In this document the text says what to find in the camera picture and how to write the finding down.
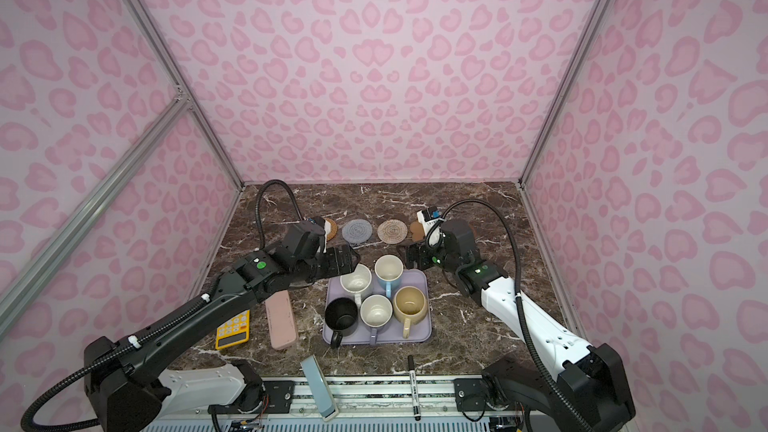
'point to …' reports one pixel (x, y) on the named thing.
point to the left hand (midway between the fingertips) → (351, 257)
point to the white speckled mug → (357, 282)
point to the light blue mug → (389, 272)
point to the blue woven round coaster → (357, 231)
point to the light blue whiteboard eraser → (318, 387)
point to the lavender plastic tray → (392, 334)
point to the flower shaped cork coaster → (417, 231)
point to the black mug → (341, 317)
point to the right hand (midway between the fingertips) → (411, 241)
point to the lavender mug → (376, 312)
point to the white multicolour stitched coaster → (392, 231)
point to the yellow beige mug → (410, 305)
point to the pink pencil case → (281, 320)
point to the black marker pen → (414, 389)
